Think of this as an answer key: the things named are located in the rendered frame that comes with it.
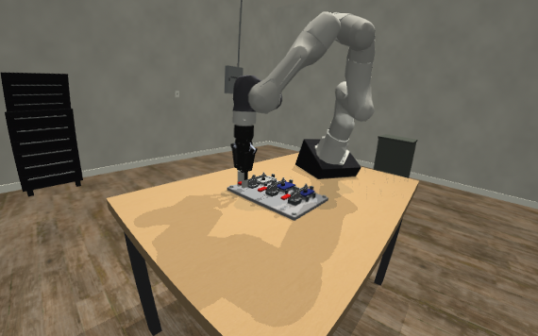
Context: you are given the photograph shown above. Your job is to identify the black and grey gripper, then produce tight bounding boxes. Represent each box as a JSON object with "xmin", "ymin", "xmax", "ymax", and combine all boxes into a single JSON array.
[{"xmin": 231, "ymin": 125, "xmax": 258, "ymax": 188}]

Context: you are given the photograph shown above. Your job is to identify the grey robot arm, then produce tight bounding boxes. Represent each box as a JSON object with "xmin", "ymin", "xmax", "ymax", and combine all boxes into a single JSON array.
[{"xmin": 232, "ymin": 11, "xmax": 376, "ymax": 165}]

